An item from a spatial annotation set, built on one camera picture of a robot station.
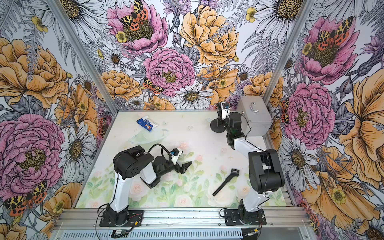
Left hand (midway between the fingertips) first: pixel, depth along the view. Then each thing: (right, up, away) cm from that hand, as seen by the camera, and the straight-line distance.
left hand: (187, 159), depth 95 cm
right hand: (+19, +29, -3) cm, 35 cm away
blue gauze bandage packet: (-30, +23, +15) cm, 40 cm away
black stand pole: (+28, -6, -7) cm, 29 cm away
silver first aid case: (+46, +29, +5) cm, 55 cm away
